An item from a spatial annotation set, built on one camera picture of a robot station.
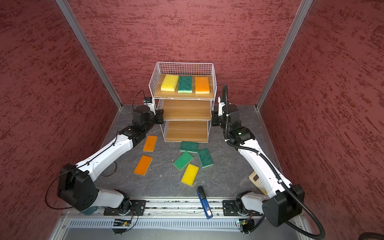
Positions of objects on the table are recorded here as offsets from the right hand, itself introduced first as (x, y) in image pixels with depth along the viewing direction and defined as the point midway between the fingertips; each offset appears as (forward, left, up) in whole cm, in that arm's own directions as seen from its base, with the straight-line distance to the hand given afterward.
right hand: (214, 114), depth 77 cm
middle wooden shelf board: (+8, +15, -5) cm, 17 cm away
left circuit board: (-43, +48, -32) cm, 72 cm away
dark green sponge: (-11, +4, -29) cm, 31 cm away
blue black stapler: (-37, +7, -26) cm, 45 cm away
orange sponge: (-1, +40, -26) cm, 47 cm away
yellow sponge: (-21, +14, -29) cm, 39 cm away
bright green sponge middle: (-13, +18, -28) cm, 36 cm away
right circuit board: (-46, -14, -31) cm, 57 cm away
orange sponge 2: (-15, +42, -29) cm, 53 cm away
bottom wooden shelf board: (+11, +16, -30) cm, 36 cm away
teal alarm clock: (-37, +64, -29) cm, 80 cm away
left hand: (+5, +28, -4) cm, 29 cm away
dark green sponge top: (-3, +14, -29) cm, 32 cm away
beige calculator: (-26, -24, -29) cm, 46 cm away
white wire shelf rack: (+40, +18, +3) cm, 44 cm away
